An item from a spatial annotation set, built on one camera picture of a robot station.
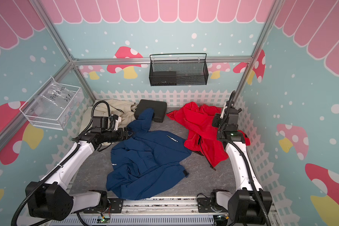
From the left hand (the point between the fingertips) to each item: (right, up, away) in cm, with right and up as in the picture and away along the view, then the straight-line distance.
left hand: (129, 136), depth 81 cm
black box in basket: (+19, +38, +15) cm, 45 cm away
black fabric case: (+13, +20, +38) cm, 45 cm away
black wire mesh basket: (+29, +43, +13) cm, 53 cm away
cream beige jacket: (-13, +18, +31) cm, 38 cm away
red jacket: (+43, 0, +1) cm, 43 cm away
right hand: (+51, +12, -2) cm, 53 cm away
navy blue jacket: (+10, -17, +3) cm, 20 cm away
